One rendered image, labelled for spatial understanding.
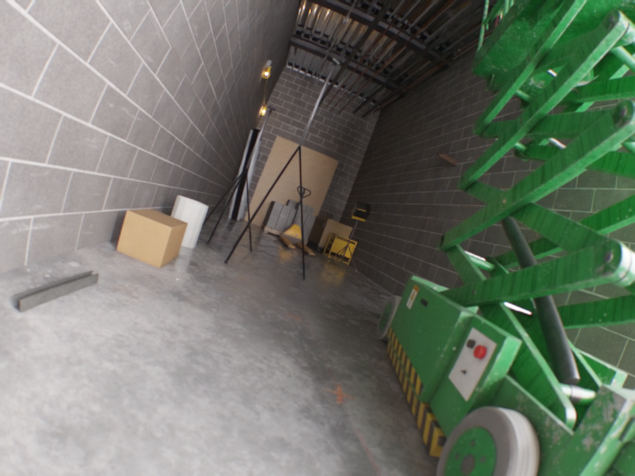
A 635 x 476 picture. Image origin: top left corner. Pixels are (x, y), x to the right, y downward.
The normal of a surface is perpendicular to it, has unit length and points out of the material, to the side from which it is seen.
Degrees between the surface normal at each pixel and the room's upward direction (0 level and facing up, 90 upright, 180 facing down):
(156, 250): 90
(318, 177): 90
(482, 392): 90
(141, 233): 90
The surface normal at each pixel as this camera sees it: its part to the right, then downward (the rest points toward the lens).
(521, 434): 0.29, -0.84
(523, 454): 0.22, -0.68
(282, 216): 0.24, 0.13
